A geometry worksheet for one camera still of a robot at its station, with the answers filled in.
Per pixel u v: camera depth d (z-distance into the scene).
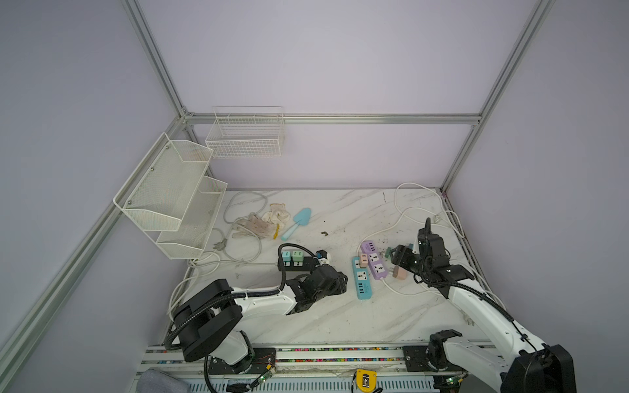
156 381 0.68
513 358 0.41
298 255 0.90
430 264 0.64
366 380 0.69
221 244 0.98
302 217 1.11
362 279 0.88
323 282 0.65
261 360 0.73
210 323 0.43
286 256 0.90
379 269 0.91
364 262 0.88
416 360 0.73
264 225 1.06
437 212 1.12
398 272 0.90
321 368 0.73
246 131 0.96
